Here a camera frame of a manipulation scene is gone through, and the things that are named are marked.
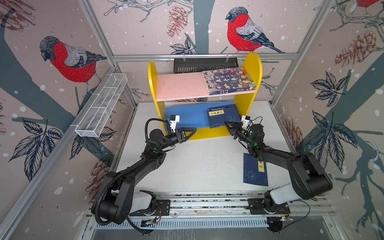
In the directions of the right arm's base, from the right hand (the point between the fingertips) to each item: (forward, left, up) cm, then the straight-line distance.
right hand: (223, 124), depth 83 cm
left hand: (-12, +15, +8) cm, 21 cm away
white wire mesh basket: (-5, +65, +13) cm, 67 cm away
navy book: (+7, +3, -1) cm, 7 cm away
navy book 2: (-19, -19, -20) cm, 33 cm away
